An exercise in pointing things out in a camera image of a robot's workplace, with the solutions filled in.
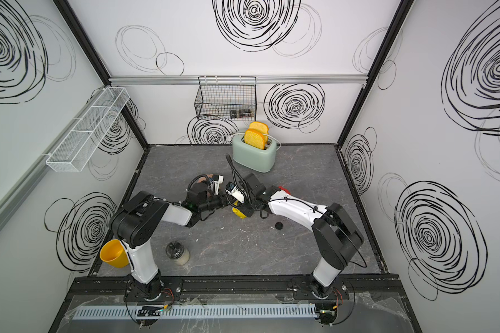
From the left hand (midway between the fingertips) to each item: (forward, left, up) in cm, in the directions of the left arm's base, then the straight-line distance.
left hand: (238, 197), depth 90 cm
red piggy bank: (-12, -16, +26) cm, 33 cm away
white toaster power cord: (+31, +3, +9) cm, 32 cm away
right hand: (-3, -3, +1) cm, 4 cm away
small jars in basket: (+27, -1, +25) cm, 37 cm away
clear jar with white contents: (-24, +20, +3) cm, 32 cm away
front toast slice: (+25, -6, +13) cm, 29 cm away
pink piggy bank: (+1, +13, +12) cm, 18 cm away
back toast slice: (+31, -9, +15) cm, 35 cm away
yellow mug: (-24, +46, -4) cm, 52 cm away
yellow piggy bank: (-7, -1, -1) cm, 7 cm away
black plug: (-10, -18, -7) cm, 21 cm away
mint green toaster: (+18, -7, +5) cm, 20 cm away
